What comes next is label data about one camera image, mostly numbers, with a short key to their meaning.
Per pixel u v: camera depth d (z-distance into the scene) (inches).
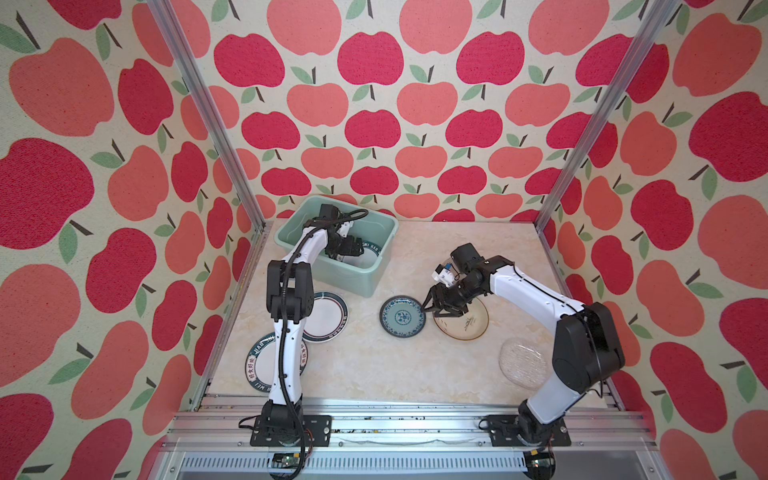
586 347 18.3
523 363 33.8
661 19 27.5
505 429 28.9
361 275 34.4
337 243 36.7
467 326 36.6
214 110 34.8
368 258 42.3
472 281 26.1
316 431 29.3
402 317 37.6
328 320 36.9
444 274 33.0
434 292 30.7
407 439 28.9
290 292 25.2
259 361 33.6
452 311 30.8
